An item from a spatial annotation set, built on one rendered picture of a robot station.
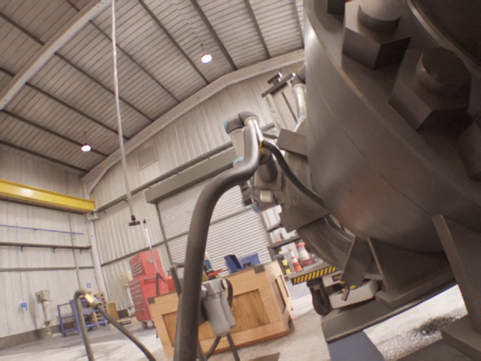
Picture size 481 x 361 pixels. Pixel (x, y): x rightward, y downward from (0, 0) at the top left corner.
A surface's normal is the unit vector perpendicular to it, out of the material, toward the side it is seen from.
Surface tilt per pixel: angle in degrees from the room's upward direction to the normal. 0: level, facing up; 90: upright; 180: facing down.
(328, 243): 90
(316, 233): 90
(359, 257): 90
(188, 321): 103
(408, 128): 90
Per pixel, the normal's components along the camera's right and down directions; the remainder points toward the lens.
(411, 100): -0.80, 0.59
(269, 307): -0.18, -0.26
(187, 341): 0.04, -0.07
